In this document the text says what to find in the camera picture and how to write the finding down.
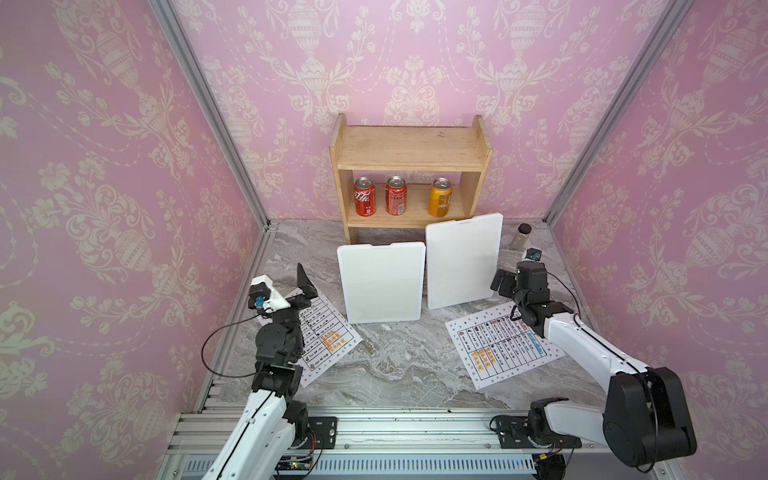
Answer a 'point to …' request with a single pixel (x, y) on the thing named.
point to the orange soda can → (439, 200)
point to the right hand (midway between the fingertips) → (513, 275)
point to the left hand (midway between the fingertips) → (286, 272)
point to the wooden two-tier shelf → (406, 176)
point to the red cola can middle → (396, 195)
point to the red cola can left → (365, 197)
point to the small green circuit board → (294, 463)
